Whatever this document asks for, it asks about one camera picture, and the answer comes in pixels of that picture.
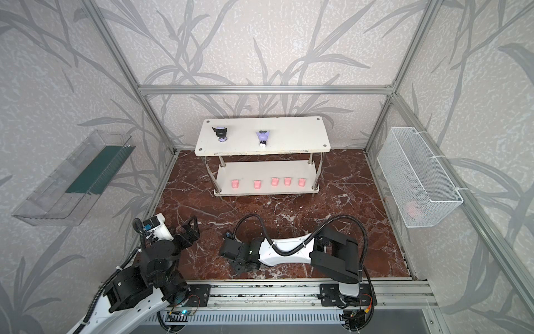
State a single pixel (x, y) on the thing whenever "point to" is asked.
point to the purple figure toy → (263, 137)
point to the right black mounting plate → (330, 296)
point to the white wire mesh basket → (421, 191)
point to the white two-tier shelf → (263, 156)
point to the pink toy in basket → (413, 211)
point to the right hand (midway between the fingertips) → (237, 252)
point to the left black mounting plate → (199, 295)
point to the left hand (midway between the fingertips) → (193, 216)
